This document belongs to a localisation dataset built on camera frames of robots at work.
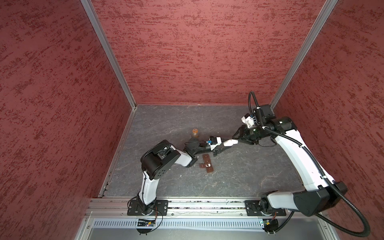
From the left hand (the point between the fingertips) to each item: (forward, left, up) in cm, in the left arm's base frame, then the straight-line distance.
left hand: (230, 143), depth 78 cm
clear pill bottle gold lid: (+14, +19, -11) cm, 26 cm away
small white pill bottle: (-2, +1, +4) cm, 4 cm away
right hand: (-2, -1, +6) cm, 7 cm away
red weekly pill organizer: (-4, +11, -18) cm, 22 cm away
